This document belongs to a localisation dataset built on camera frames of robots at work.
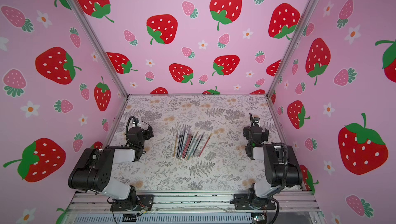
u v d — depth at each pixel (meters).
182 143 0.95
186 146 0.93
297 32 0.85
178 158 0.88
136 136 0.73
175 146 0.93
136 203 0.71
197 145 0.93
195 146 0.93
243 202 0.73
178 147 0.93
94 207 0.73
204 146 0.93
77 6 0.75
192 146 0.93
